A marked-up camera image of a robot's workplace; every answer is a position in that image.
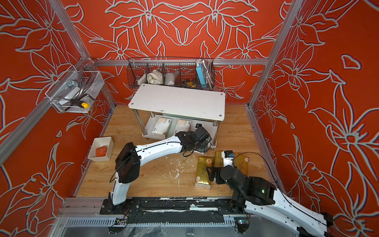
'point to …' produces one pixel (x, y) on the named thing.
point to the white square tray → (98, 142)
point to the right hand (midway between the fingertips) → (211, 169)
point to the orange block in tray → (101, 151)
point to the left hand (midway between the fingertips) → (202, 143)
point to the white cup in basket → (170, 78)
